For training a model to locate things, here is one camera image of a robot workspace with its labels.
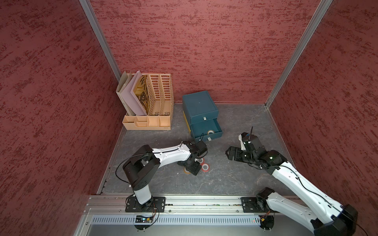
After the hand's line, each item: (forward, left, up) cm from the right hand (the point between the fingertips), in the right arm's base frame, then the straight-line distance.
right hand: (232, 156), depth 78 cm
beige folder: (+46, +65, +19) cm, 82 cm away
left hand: (-3, +25, -11) cm, 27 cm away
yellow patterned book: (+45, +57, +8) cm, 73 cm away
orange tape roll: (+20, +10, -5) cm, 23 cm away
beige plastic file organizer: (+59, +47, +1) cm, 75 cm away
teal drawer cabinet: (+24, +16, +8) cm, 30 cm away
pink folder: (+35, +61, +14) cm, 71 cm away
